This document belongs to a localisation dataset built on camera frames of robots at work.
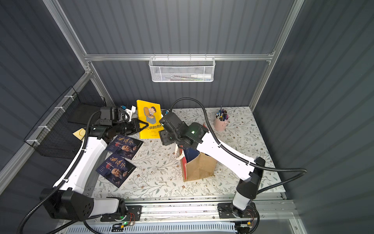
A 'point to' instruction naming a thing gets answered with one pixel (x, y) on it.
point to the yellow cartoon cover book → (150, 112)
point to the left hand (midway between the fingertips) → (149, 125)
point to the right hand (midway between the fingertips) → (166, 133)
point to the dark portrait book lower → (115, 169)
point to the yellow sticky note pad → (80, 133)
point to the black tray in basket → (81, 112)
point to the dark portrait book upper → (125, 146)
